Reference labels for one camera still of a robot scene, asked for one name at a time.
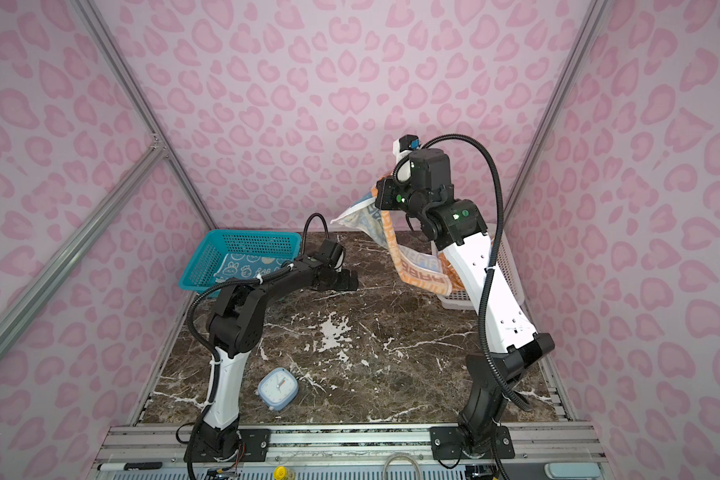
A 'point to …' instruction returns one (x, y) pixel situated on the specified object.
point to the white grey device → (572, 470)
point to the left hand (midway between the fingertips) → (351, 278)
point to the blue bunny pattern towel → (247, 265)
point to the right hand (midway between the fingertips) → (378, 180)
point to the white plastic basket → (461, 299)
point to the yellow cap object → (280, 473)
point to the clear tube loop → (396, 455)
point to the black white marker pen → (130, 466)
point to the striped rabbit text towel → (428, 265)
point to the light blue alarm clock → (278, 388)
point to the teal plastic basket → (215, 245)
